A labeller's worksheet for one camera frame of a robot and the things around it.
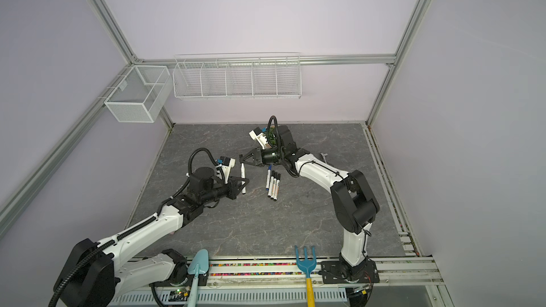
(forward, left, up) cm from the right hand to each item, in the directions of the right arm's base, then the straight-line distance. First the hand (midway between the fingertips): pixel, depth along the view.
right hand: (240, 163), depth 79 cm
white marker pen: (+2, -10, -21) cm, 23 cm away
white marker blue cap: (+6, -9, -21) cm, 24 cm away
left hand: (-5, -2, -6) cm, 8 cm away
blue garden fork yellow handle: (-30, -25, -20) cm, 44 cm away
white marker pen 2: (+2, -11, -21) cm, 24 cm away
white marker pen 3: (+1, -13, -21) cm, 25 cm away
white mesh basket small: (+34, +49, +6) cm, 60 cm away
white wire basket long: (+49, -11, +6) cm, 50 cm away
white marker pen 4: (-4, -1, -3) cm, 5 cm away
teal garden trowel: (-30, +14, -19) cm, 38 cm away
